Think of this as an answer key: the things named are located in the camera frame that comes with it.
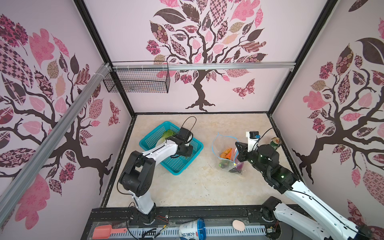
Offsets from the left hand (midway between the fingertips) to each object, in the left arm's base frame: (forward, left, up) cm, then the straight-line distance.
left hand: (187, 153), depth 92 cm
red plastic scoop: (-40, +38, -3) cm, 56 cm away
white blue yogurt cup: (-40, -5, +4) cm, 41 cm away
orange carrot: (-2, -24, +2) cm, 24 cm away
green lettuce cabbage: (+13, +15, +1) cm, 20 cm away
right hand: (-5, -26, +21) cm, 34 cm away
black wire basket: (+40, +32, +29) cm, 58 cm away
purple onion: (-11, -30, +5) cm, 32 cm away
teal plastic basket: (-5, +8, -5) cm, 11 cm away
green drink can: (+4, -54, +6) cm, 55 cm away
